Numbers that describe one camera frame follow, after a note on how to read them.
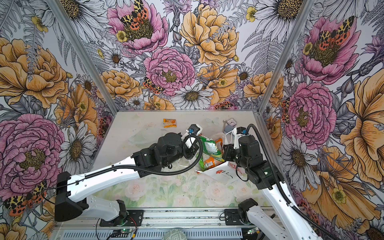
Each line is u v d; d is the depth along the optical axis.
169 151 0.48
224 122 1.15
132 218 0.73
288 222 0.40
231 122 1.12
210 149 0.66
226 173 0.74
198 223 0.74
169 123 1.12
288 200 0.41
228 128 1.12
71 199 0.40
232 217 0.74
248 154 0.50
